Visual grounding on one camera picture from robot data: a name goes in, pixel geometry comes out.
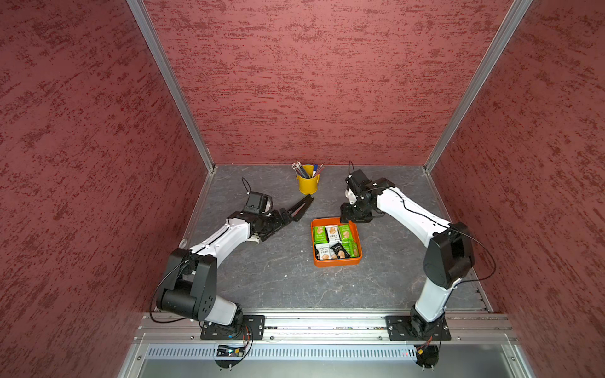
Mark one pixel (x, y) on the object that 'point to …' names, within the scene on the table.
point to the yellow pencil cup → (308, 186)
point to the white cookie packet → (324, 251)
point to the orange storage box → (335, 221)
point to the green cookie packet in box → (320, 233)
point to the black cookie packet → (340, 252)
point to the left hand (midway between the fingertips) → (284, 228)
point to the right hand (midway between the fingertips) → (347, 224)
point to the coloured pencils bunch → (298, 168)
